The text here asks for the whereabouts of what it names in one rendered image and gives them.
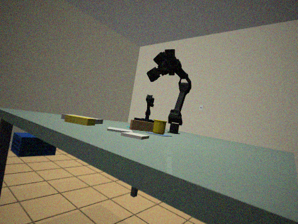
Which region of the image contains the yellow cup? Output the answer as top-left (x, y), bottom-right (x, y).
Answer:
top-left (153, 120), bottom-right (167, 135)

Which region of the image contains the yellow flat bar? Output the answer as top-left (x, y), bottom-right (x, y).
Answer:
top-left (64, 115), bottom-right (96, 126)

